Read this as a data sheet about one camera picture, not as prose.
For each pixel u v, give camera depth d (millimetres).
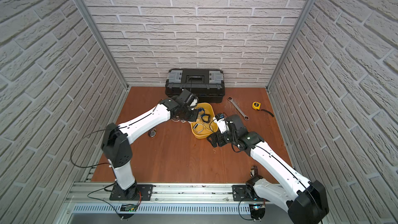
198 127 959
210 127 922
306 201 377
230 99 1111
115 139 507
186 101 659
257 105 1063
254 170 760
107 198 725
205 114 1001
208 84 974
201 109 1033
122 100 1151
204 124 972
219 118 684
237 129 583
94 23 850
